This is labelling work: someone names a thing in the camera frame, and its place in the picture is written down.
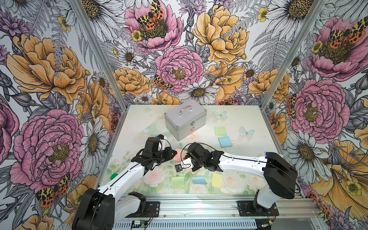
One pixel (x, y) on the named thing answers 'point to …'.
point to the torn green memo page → (177, 182)
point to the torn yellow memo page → (216, 180)
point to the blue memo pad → (224, 141)
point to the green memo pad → (220, 131)
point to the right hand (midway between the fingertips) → (187, 158)
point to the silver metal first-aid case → (184, 119)
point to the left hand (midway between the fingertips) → (175, 156)
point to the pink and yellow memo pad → (180, 155)
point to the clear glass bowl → (158, 127)
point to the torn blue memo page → (200, 179)
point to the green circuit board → (139, 224)
